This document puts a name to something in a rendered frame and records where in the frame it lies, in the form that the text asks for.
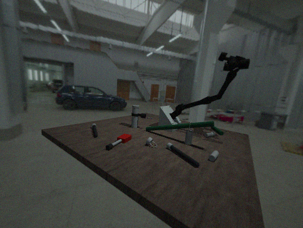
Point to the short white cylinder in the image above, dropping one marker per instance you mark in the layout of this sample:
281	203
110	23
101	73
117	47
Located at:
213	155

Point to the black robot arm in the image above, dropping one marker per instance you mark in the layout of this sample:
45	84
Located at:
242	64

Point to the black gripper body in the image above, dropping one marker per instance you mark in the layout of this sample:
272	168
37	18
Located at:
223	57

